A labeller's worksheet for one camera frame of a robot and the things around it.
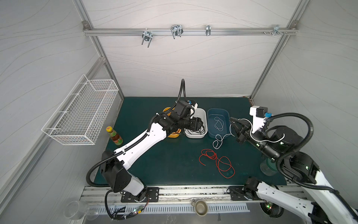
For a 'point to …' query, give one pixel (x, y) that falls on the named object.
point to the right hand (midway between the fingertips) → (233, 115)
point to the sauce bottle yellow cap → (114, 136)
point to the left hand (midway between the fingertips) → (201, 121)
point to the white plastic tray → (201, 113)
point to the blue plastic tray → (223, 114)
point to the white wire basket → (81, 116)
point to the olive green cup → (201, 208)
